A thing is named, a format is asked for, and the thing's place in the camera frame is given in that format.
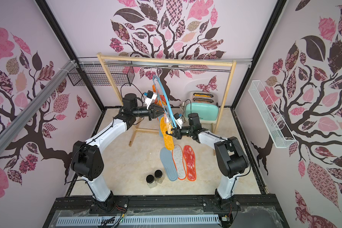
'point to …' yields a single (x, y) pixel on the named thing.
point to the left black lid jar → (150, 181)
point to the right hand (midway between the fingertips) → (167, 133)
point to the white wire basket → (264, 108)
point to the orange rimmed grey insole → (177, 156)
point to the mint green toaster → (205, 103)
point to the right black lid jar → (158, 175)
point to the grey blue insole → (166, 156)
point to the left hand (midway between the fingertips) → (164, 111)
